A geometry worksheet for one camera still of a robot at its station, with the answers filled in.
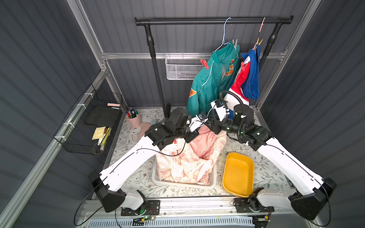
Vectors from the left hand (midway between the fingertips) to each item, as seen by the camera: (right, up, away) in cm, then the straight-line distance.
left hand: (196, 126), depth 68 cm
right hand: (+5, +4, -1) cm, 6 cm away
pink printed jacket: (-1, -18, +5) cm, 19 cm away
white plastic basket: (-19, -29, +7) cm, 35 cm away
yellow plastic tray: (+27, -30, +17) cm, 44 cm away
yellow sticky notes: (-50, -4, +5) cm, 50 cm away
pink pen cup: (-42, +5, +32) cm, 53 cm away
